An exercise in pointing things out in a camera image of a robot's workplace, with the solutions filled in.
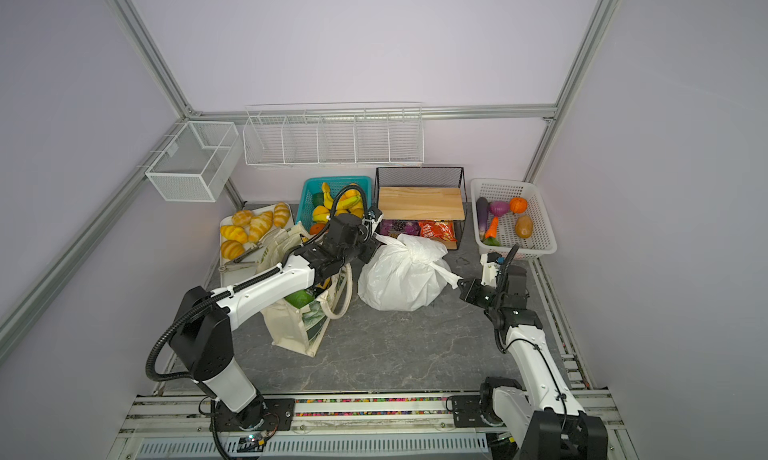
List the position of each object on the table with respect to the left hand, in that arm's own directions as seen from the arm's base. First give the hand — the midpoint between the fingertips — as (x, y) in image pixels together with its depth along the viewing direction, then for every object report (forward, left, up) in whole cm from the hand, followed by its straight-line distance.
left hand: (374, 236), depth 85 cm
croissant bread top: (+25, +51, -16) cm, 59 cm away
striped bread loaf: (+21, +43, -16) cm, 50 cm away
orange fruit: (+30, +9, -12) cm, 34 cm away
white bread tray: (+2, +49, -21) cm, 53 cm away
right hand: (-13, -24, -8) cm, 29 cm away
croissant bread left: (+18, +52, -18) cm, 58 cm away
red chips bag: (+13, -22, -15) cm, 30 cm away
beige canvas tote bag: (-25, +19, -4) cm, 31 cm away
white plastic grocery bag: (-10, -8, -5) cm, 14 cm away
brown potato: (+13, -54, -16) cm, 58 cm away
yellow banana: (+27, +8, -15) cm, 32 cm away
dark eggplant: (+21, -40, -15) cm, 48 cm away
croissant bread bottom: (+11, +50, -17) cm, 54 cm away
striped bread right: (+26, +36, -17) cm, 48 cm away
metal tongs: (+6, +48, -19) cm, 52 cm away
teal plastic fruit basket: (+31, +21, -14) cm, 40 cm away
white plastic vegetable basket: (+5, -57, -14) cm, 59 cm away
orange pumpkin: (+22, -54, -14) cm, 60 cm away
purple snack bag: (+13, -7, -12) cm, 19 cm away
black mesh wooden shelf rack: (+21, -17, -4) cm, 27 cm away
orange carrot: (+12, -42, -17) cm, 46 cm away
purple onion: (+21, -47, -14) cm, 53 cm away
